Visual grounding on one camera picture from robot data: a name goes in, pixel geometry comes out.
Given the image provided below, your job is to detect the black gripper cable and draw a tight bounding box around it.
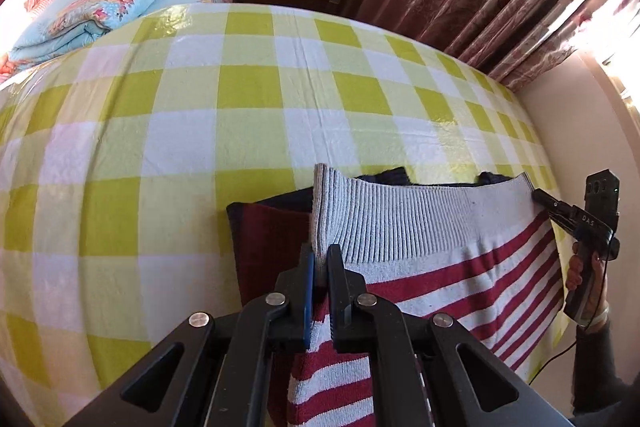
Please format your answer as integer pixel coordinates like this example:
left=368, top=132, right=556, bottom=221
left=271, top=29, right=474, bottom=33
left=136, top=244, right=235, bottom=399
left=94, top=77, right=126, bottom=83
left=527, top=339, right=578, bottom=383

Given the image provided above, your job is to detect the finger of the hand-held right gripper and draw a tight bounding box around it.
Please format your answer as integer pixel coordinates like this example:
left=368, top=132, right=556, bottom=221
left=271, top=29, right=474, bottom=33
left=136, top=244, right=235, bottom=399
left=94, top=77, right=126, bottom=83
left=531, top=188, right=577, bottom=231

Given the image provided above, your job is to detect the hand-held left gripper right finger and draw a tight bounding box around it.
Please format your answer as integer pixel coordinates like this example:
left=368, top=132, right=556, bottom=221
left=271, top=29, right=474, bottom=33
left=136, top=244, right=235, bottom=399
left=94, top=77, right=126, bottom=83
left=325, top=244, right=576, bottom=427

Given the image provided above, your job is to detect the red grey striped sweater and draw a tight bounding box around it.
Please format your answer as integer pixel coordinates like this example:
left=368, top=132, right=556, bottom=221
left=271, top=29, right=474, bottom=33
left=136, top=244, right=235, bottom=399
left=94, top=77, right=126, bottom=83
left=226, top=163, right=567, bottom=427

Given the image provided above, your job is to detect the white floral pillow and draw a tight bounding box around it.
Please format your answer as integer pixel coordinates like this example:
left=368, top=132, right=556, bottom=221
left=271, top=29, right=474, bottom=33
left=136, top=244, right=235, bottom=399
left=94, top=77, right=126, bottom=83
left=0, top=0, right=77, bottom=82

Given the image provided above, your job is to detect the person's right forearm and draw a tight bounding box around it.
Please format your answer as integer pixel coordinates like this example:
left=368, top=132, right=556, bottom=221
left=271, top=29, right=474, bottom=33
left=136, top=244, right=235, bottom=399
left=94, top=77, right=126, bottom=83
left=571, top=304, right=617, bottom=418

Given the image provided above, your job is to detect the white window sill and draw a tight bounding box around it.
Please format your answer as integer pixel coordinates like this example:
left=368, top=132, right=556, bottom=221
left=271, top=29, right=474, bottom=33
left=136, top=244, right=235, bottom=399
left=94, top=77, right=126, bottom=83
left=600, top=54, right=640, bottom=120

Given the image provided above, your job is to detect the person's right hand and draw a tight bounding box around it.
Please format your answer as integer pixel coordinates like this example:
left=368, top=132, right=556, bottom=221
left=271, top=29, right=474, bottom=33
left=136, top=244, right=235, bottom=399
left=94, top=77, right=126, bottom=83
left=565, top=251, right=610, bottom=323

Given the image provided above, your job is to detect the yellow white checked tablecloth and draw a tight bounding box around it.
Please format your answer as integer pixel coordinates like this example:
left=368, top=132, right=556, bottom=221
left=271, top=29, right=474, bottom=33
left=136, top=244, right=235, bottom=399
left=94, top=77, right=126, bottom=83
left=0, top=2, right=561, bottom=427

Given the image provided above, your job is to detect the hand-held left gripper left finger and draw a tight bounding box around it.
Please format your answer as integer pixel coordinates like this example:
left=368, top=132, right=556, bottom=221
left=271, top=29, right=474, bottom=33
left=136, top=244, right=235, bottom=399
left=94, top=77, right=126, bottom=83
left=65, top=244, right=317, bottom=427

